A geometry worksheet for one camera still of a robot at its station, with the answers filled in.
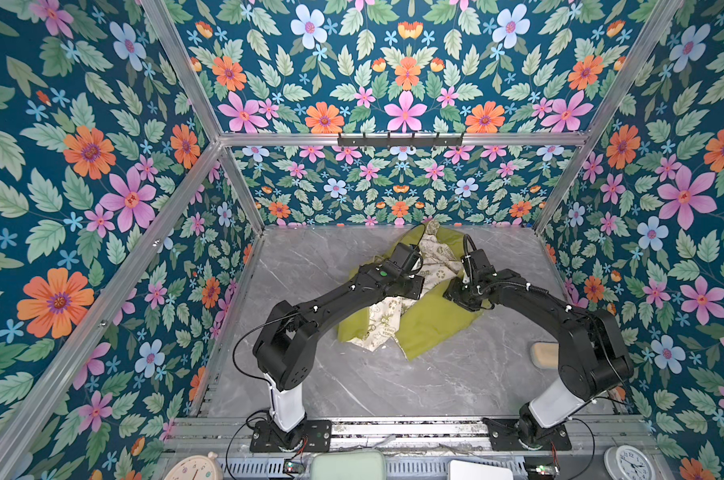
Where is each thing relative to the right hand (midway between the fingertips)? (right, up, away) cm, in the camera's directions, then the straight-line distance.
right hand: (448, 294), depth 91 cm
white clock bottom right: (+36, -35, -24) cm, 56 cm away
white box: (-1, -35, -26) cm, 44 cm away
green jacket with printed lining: (-10, -9, -1) cm, 14 cm away
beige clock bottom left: (-63, -37, -24) cm, 77 cm away
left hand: (-8, +5, -7) cm, 12 cm away
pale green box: (-28, -36, -24) cm, 52 cm away
